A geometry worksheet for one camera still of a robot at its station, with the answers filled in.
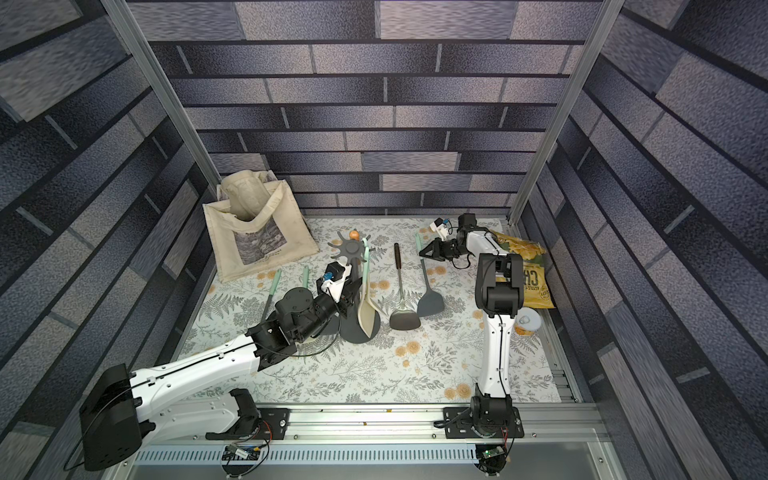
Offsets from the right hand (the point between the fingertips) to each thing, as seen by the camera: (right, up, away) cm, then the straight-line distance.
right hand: (424, 253), depth 104 cm
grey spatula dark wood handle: (-8, -20, -14) cm, 26 cm away
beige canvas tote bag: (-51, +9, -21) cm, 56 cm away
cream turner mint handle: (-19, -14, -28) cm, 37 cm away
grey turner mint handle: (+1, -16, -10) cm, 19 cm away
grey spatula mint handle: (-52, -14, -7) cm, 54 cm away
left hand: (-20, -4, -33) cm, 39 cm away
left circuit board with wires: (-50, -50, -32) cm, 78 cm away
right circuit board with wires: (+13, -50, -32) cm, 61 cm away
